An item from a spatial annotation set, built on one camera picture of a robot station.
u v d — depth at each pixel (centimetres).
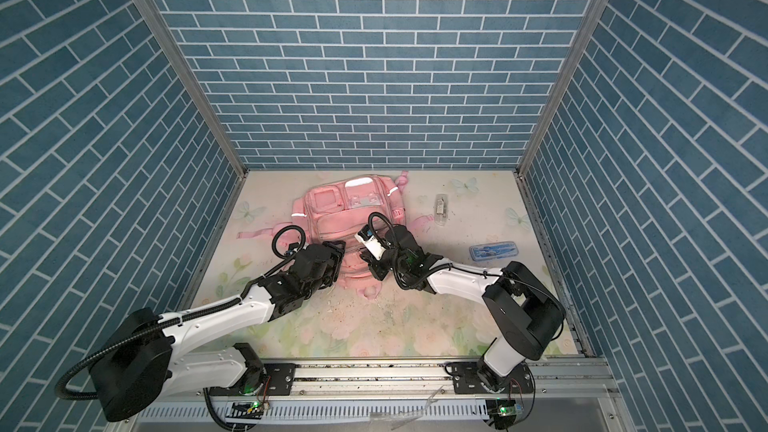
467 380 74
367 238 74
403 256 67
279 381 74
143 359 41
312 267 63
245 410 72
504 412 70
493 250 96
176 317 45
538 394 69
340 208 102
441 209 108
